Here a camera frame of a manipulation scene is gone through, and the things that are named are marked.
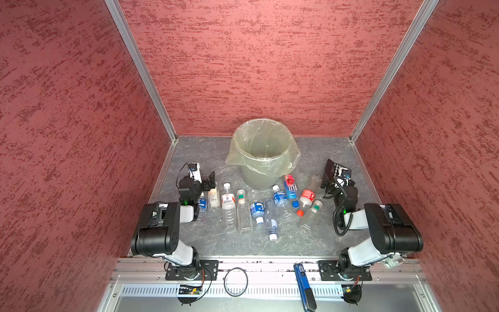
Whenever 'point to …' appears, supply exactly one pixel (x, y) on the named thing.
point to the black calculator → (332, 171)
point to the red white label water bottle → (229, 208)
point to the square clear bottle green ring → (245, 224)
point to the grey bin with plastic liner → (265, 151)
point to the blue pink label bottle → (290, 188)
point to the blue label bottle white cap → (202, 203)
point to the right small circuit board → (351, 290)
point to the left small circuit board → (186, 289)
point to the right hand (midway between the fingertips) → (333, 176)
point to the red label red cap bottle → (307, 198)
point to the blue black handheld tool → (308, 296)
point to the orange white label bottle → (214, 199)
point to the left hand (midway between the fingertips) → (205, 175)
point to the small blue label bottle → (258, 210)
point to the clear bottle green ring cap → (307, 221)
